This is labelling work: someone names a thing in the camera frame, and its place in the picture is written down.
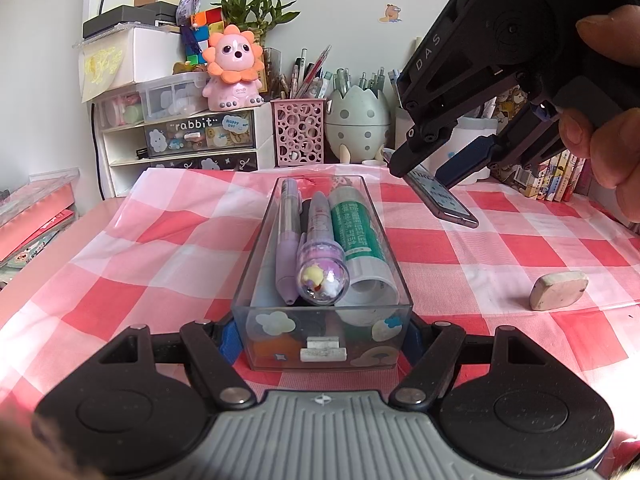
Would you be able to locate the cat cover comic book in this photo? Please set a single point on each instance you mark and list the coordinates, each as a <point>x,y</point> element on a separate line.
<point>515,97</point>

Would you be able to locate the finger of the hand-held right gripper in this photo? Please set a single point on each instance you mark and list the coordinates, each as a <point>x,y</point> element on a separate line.
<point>420,135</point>
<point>465,160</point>

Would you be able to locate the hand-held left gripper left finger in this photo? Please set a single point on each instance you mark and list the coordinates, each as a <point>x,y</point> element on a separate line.
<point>229,340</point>

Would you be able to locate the clear plastic storage box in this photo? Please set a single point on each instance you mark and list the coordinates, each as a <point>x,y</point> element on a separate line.
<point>170,95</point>

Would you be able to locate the white cardboard box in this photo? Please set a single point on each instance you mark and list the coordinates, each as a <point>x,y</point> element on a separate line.
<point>150,55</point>

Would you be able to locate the colourful twist puzzle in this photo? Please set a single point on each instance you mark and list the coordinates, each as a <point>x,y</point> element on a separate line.
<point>195,45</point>

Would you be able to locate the purple mechanical pencil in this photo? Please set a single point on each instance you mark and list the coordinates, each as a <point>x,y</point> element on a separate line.
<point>287,250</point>

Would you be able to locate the purple cartoon ball-top pen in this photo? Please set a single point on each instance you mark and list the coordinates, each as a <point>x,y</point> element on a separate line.
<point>320,275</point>

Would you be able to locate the person's right hand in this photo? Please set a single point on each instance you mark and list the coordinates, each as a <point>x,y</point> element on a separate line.
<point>615,155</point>

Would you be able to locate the black flat box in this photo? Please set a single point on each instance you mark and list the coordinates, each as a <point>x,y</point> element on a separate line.
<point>120,20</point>

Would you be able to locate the yellow paper note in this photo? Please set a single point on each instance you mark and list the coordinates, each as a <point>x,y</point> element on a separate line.
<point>102,67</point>

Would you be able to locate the bunch of grey-green pens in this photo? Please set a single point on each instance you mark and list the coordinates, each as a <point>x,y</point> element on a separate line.
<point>360,80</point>

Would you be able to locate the green egg-shaped pen holder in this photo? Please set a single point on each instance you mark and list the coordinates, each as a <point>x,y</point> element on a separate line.
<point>357,125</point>

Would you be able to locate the bunch of pastel pens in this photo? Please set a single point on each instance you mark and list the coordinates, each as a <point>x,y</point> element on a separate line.
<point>393,82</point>

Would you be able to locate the clear plastic pencil box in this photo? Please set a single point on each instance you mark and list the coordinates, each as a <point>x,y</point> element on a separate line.
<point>250,340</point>

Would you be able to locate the green bamboo plant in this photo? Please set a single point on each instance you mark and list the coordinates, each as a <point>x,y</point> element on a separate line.
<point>255,12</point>

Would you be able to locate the bunch of slim gel pens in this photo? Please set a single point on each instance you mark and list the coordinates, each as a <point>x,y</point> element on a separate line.
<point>305,80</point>

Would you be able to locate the orange highlighter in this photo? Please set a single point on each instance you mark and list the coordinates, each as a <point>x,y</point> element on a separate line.
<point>272,350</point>

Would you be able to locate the pink lattice pen holder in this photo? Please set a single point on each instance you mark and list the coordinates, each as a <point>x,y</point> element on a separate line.
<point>297,132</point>

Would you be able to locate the purple hanging charm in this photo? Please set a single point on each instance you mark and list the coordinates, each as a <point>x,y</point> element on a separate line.
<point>190,2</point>

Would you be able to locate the brown bear wall sticker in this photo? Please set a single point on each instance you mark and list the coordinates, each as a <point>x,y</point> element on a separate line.
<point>390,12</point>

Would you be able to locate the white eraser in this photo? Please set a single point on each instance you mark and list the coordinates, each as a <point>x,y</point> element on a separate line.
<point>557,291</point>

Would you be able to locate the red white checkered tablecloth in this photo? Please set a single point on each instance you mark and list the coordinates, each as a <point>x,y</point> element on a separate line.
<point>150,260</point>

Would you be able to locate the green white glue stick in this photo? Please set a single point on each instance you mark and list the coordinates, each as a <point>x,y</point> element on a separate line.
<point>357,240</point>

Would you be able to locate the pink lion toy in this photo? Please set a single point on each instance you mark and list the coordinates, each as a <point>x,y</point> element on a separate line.
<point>232,70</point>

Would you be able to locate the grey white flower-shaped pen holder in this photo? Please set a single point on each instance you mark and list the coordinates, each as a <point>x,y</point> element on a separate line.
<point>475,127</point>

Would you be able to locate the pink flat box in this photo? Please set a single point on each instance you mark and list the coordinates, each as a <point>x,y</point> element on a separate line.
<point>35,225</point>

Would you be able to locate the glass plant vase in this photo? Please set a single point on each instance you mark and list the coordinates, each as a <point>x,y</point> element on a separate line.
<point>272,72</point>

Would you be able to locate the colourful puzzle cube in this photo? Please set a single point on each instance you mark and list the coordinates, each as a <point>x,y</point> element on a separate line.
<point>207,25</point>

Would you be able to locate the white drawer organizer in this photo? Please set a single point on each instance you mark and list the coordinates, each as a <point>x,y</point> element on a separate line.
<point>175,160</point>

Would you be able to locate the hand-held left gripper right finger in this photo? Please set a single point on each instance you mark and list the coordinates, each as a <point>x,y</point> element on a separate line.
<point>411,342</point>

